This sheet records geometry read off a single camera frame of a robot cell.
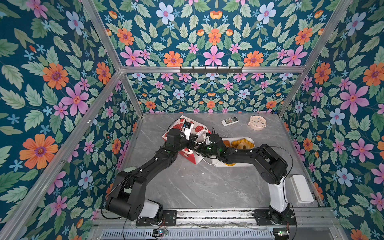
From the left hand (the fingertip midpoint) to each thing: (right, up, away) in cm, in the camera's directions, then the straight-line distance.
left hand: (199, 132), depth 82 cm
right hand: (-5, -9, +7) cm, 13 cm away
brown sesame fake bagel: (+26, -9, +12) cm, 30 cm away
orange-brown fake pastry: (+18, -8, +19) cm, 28 cm away
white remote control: (+23, +8, +32) cm, 40 cm away
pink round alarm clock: (+43, +6, +29) cm, 52 cm away
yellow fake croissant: (+24, -8, +17) cm, 30 cm away
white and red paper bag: (-4, -13, +2) cm, 14 cm away
